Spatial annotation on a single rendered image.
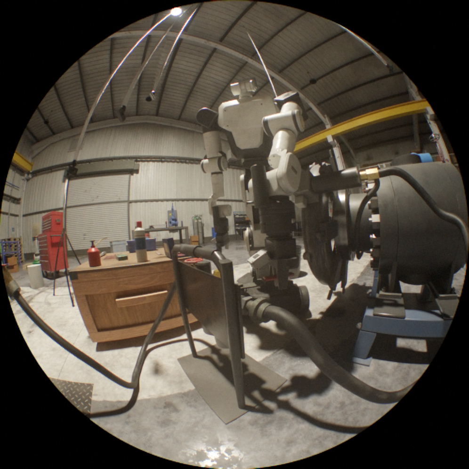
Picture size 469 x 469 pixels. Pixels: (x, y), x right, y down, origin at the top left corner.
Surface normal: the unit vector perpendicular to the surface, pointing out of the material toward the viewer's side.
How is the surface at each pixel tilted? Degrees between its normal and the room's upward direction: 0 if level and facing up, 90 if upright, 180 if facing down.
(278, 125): 126
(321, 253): 106
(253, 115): 116
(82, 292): 90
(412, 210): 83
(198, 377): 0
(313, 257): 112
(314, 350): 60
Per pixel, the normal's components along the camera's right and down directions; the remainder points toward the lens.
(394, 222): -0.80, 0.09
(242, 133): -0.32, 0.49
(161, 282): 0.60, -0.03
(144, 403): -0.07, -1.00
